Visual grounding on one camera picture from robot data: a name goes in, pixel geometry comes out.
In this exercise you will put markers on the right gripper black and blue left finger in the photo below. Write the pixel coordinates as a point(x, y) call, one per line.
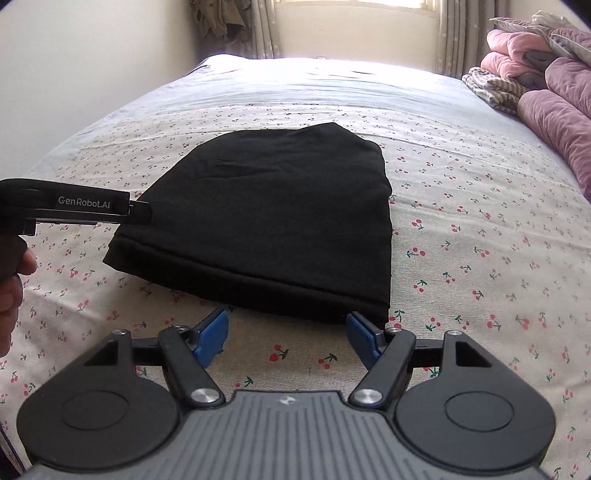
point(124, 398)

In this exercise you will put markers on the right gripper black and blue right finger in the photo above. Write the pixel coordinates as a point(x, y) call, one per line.
point(450, 401)

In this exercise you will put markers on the black pants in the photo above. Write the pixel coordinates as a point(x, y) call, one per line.
point(292, 223)

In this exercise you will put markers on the person's left hand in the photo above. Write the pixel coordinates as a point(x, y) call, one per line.
point(11, 297)

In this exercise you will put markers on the cherry print bed sheet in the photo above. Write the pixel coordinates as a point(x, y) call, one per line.
point(491, 236)

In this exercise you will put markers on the hanging clothes in corner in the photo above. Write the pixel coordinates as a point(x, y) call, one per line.
point(221, 19)

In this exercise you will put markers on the grey patterned left curtain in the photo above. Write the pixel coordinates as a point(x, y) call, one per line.
point(265, 30)

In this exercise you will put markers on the grey patterned curtain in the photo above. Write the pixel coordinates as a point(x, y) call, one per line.
point(265, 30)
point(463, 28)

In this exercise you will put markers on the purple folded quilt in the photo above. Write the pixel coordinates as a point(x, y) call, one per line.
point(560, 114)

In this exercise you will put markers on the striped folded cloth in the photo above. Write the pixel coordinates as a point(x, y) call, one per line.
point(500, 94)

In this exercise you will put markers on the bright window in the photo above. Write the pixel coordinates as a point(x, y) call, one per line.
point(415, 6)

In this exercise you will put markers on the pink folded blanket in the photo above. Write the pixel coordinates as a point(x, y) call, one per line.
point(522, 57)

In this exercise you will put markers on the grey patterned right curtain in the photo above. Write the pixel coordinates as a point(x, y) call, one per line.
point(463, 28)

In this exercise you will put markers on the white cloth at right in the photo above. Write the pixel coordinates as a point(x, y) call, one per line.
point(551, 20)

